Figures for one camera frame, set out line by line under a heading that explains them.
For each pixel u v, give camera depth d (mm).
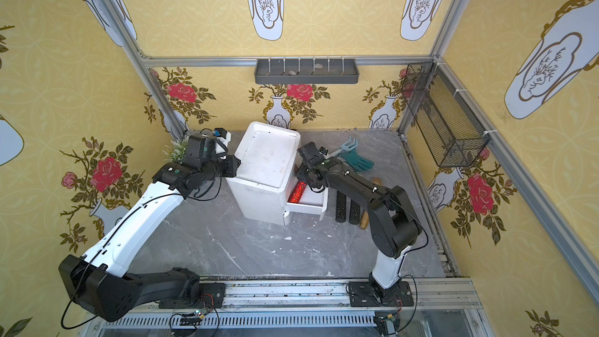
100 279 374
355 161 1064
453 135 650
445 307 729
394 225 468
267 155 816
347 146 1138
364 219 884
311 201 873
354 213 894
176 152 861
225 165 678
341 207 902
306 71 924
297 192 857
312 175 654
